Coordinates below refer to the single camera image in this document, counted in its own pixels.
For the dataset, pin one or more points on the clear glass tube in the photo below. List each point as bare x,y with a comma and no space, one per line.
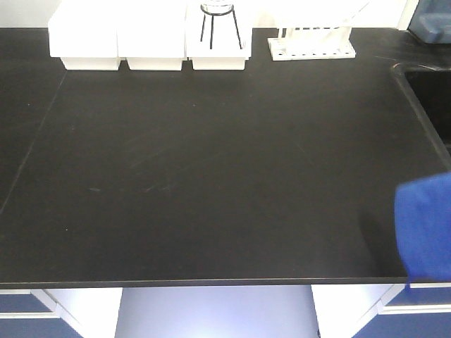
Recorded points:
353,14

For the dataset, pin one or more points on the white plastic bin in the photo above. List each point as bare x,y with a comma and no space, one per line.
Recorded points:
82,35
218,58
151,35

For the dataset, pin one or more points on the sink bench with blue cabinets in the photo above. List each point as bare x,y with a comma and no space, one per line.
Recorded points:
21,303

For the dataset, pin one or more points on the blue cloth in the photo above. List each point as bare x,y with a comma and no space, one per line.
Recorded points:
426,225

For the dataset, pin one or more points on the black sink basin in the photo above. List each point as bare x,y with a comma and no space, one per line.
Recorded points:
430,95

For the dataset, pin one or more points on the white test tube rack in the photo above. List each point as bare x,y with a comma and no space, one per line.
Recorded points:
310,53

